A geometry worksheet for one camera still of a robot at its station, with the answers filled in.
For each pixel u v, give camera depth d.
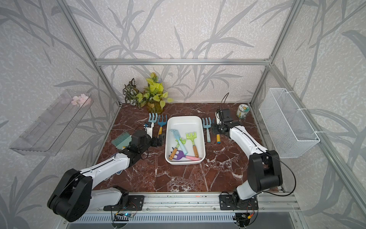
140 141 0.66
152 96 0.99
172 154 0.89
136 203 0.73
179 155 0.91
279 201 0.74
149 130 0.77
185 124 1.07
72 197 0.41
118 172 0.57
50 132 0.67
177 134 0.98
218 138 0.98
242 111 1.05
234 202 0.66
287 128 0.62
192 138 0.99
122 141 0.97
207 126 1.05
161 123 1.06
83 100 0.76
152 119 1.11
